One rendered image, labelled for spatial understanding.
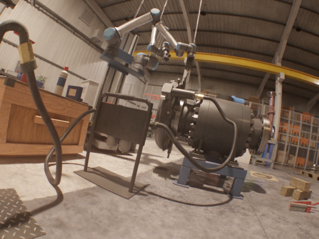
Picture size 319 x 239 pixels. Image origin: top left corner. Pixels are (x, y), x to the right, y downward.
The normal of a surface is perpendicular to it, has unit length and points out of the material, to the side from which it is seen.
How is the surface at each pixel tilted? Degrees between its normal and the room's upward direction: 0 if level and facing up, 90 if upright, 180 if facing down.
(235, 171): 90
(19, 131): 90
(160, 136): 127
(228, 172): 90
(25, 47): 109
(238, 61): 90
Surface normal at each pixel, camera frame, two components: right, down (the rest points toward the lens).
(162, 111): -0.28, -0.08
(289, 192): -0.01, -0.08
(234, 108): -0.07, -0.66
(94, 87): 0.74, 0.13
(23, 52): 0.64, 0.44
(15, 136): 0.94, 0.21
